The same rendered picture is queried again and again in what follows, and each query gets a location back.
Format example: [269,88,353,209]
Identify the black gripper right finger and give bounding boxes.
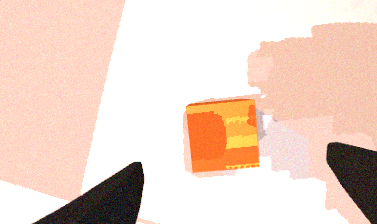
[326,141,377,224]

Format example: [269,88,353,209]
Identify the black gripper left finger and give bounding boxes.
[31,161,145,224]

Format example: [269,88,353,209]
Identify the orange block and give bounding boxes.
[186,99,260,173]

